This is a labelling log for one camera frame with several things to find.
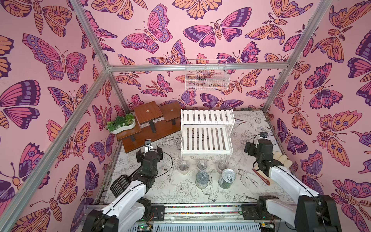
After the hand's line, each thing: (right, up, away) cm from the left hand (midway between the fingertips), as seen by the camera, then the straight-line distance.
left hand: (150, 146), depth 86 cm
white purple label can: (+30, -17, -8) cm, 35 cm away
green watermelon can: (+43, -14, -11) cm, 47 cm away
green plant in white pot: (-17, +14, 0) cm, 22 cm away
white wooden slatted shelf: (+34, +8, +6) cm, 36 cm away
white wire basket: (+36, +46, +20) cm, 62 cm away
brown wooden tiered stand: (-2, +14, +14) cm, 20 cm away
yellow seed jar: (+20, -12, -1) cm, 24 cm away
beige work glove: (+82, -9, +6) cm, 83 cm away
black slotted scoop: (-16, -21, -4) cm, 26 cm away
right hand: (+62, +1, +2) cm, 62 cm away
